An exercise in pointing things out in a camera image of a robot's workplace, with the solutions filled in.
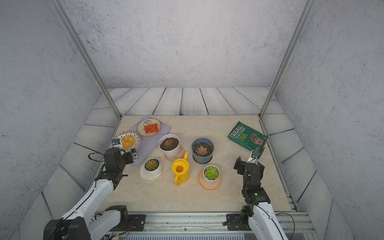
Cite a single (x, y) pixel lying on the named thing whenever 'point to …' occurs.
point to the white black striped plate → (136, 136)
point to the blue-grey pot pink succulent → (202, 149)
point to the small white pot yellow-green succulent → (151, 166)
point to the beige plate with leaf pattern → (141, 130)
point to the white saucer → (145, 177)
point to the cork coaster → (180, 156)
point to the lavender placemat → (147, 143)
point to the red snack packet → (151, 128)
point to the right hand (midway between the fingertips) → (249, 158)
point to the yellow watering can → (180, 168)
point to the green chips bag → (247, 137)
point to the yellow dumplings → (127, 141)
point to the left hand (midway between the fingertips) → (128, 149)
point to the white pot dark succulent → (169, 144)
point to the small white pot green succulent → (211, 173)
